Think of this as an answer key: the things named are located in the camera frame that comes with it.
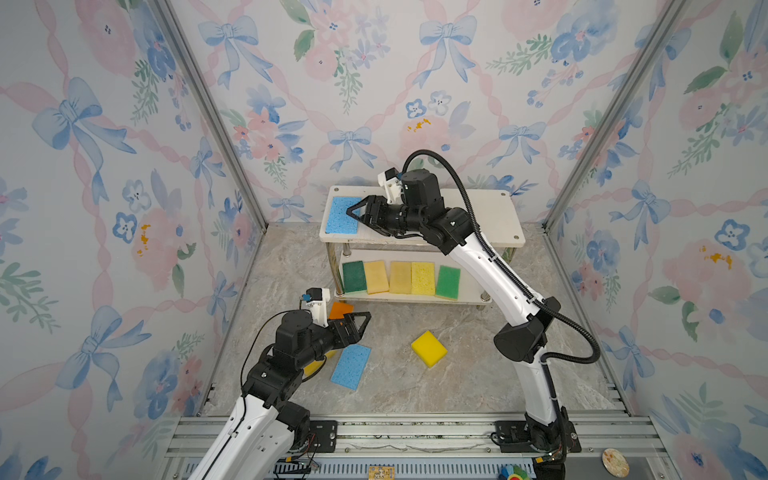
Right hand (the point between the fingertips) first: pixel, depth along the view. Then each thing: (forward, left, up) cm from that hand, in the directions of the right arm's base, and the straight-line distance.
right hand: (351, 212), depth 70 cm
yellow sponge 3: (-30, +6, -15) cm, 34 cm away
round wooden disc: (-44, -62, -39) cm, 86 cm away
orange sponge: (-5, +8, -37) cm, 38 cm away
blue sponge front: (-23, +2, -37) cm, 43 cm away
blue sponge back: (0, +4, -3) cm, 4 cm away
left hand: (-17, -2, -18) cm, 25 cm away
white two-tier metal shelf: (+6, -36, -5) cm, 37 cm away
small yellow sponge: (-17, -21, -38) cm, 46 cm away
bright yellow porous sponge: (+3, -19, -31) cm, 37 cm away
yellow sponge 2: (+3, -12, -31) cm, 33 cm away
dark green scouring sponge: (+3, +3, -30) cm, 30 cm away
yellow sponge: (+3, -4, -30) cm, 31 cm away
